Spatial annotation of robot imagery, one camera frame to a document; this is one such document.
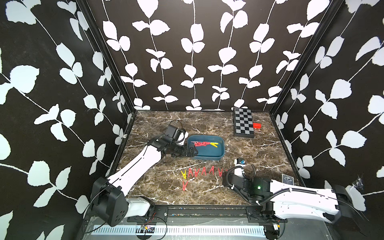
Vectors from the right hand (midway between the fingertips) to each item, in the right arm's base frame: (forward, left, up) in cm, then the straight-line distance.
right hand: (224, 175), depth 77 cm
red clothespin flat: (+25, +13, -8) cm, 29 cm away
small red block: (+42, -30, -9) cm, 52 cm away
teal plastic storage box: (+28, 0, -7) cm, 29 cm away
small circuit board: (-23, +40, -11) cm, 48 cm away
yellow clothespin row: (+3, +22, -9) cm, 24 cm away
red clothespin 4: (+6, +19, -9) cm, 22 cm away
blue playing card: (+2, -38, -10) cm, 39 cm away
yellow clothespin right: (+25, +3, -9) cm, 27 cm away
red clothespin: (+7, +6, -10) cm, 13 cm away
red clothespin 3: (+5, +15, -9) cm, 18 cm away
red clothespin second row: (-3, +22, -9) cm, 24 cm away
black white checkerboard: (+43, -20, -8) cm, 48 cm away
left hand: (+10, +17, +8) cm, 21 cm away
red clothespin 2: (+6, +11, -9) cm, 15 cm away
